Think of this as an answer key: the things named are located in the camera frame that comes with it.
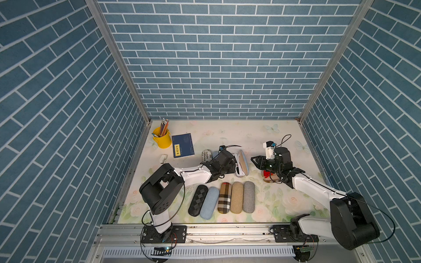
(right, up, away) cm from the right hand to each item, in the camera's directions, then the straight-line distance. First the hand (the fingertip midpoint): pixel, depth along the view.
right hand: (255, 159), depth 88 cm
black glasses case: (-30, -20, -7) cm, 37 cm away
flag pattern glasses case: (-27, +1, +9) cm, 28 cm away
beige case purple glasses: (-10, -19, -5) cm, 22 cm away
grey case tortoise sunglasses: (-4, -18, -5) cm, 20 cm away
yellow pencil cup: (-54, +9, +13) cm, 56 cm away
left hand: (-9, -5, +2) cm, 10 cm away
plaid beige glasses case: (-17, -19, -5) cm, 25 cm away
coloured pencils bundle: (-53, +18, +10) cm, 57 cm away
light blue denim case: (-24, -21, -7) cm, 33 cm away
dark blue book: (-43, +6, +18) cm, 47 cm away
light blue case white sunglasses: (-6, -6, +6) cm, 10 cm away
